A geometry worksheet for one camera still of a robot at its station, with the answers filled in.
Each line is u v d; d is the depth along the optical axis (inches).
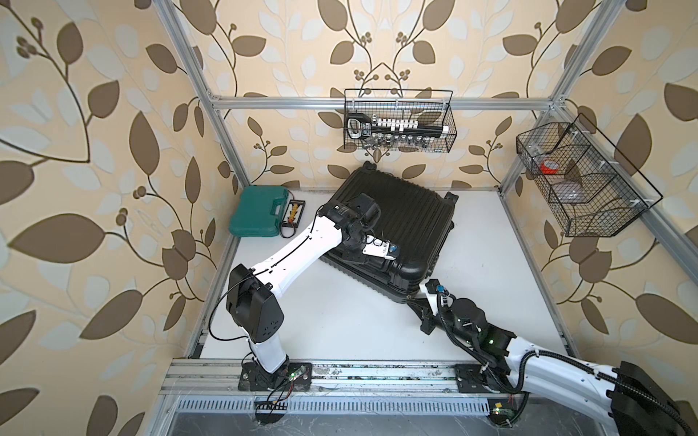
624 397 16.7
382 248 26.8
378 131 33.9
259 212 42.6
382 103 35.5
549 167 31.8
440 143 34.9
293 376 29.0
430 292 27.6
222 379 29.7
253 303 17.3
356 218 22.2
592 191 28.8
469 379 28.7
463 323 24.1
